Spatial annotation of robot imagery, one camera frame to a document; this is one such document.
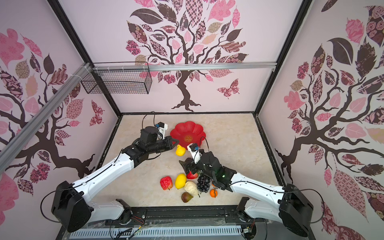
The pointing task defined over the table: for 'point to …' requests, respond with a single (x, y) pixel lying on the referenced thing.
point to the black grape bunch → (203, 183)
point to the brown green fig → (186, 197)
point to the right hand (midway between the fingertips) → (186, 155)
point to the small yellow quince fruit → (180, 151)
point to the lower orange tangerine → (213, 193)
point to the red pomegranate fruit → (166, 183)
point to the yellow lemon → (180, 180)
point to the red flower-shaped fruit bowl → (188, 133)
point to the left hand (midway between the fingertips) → (179, 144)
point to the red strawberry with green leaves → (190, 176)
